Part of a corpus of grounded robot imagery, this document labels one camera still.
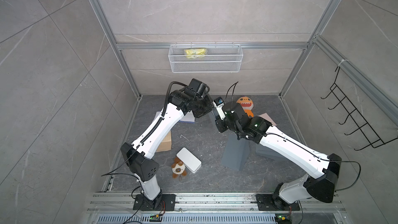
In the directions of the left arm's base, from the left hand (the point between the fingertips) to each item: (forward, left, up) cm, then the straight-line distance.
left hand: (215, 106), depth 73 cm
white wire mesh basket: (+43, +3, -1) cm, 43 cm away
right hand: (-3, -1, -4) cm, 5 cm away
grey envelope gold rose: (-10, -13, -31) cm, 35 cm away
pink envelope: (+15, -40, -32) cm, 53 cm away
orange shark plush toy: (+20, -25, -23) cm, 40 cm away
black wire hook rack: (-20, -60, +2) cm, 63 cm away
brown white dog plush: (-19, +20, -27) cm, 39 cm away
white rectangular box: (-15, +14, -26) cm, 34 cm away
